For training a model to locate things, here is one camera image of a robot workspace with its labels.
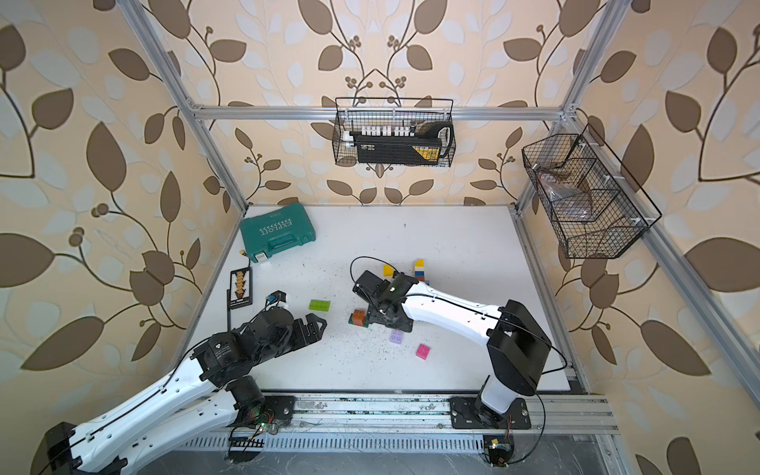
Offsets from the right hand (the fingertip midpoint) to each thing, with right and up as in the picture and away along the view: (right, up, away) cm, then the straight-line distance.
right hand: (383, 319), depth 82 cm
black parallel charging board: (-47, +6, +14) cm, 50 cm away
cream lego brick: (+12, +12, +17) cm, 24 cm away
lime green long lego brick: (-21, +1, +11) cm, 23 cm away
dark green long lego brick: (-10, -3, +7) cm, 13 cm away
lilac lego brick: (+4, -6, +4) cm, 8 cm away
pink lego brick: (+11, -10, +1) cm, 15 cm away
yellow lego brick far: (+1, +15, -8) cm, 17 cm away
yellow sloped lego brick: (+12, +14, +19) cm, 27 cm away
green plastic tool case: (-41, +25, +26) cm, 54 cm away
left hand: (-17, 0, -7) cm, 18 cm away
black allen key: (-50, 0, +11) cm, 51 cm away
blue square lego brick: (+12, +11, +16) cm, 23 cm away
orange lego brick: (-7, -1, +5) cm, 9 cm away
